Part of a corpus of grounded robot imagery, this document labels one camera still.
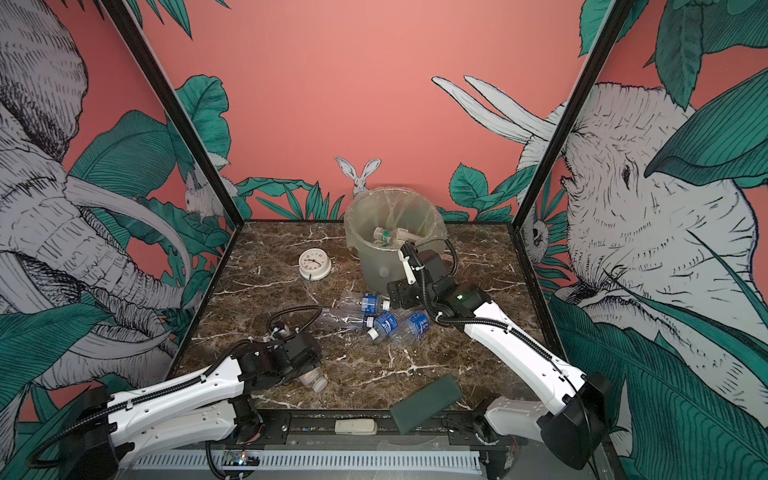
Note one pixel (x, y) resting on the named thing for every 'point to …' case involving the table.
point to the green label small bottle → (388, 237)
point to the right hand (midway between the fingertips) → (398, 280)
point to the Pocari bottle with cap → (406, 326)
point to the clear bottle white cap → (385, 328)
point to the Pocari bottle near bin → (367, 304)
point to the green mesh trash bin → (380, 222)
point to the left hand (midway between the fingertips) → (311, 358)
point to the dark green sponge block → (418, 408)
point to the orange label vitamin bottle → (314, 379)
